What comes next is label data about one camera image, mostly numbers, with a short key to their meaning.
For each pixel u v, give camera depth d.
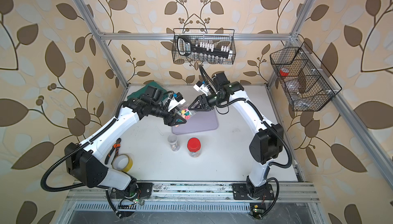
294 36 0.89
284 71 0.81
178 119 0.69
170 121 0.66
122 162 0.84
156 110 0.64
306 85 0.83
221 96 0.60
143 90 1.14
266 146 0.46
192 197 0.74
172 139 0.83
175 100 0.65
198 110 0.68
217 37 0.91
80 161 0.41
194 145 0.80
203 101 0.66
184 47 0.87
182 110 0.73
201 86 0.71
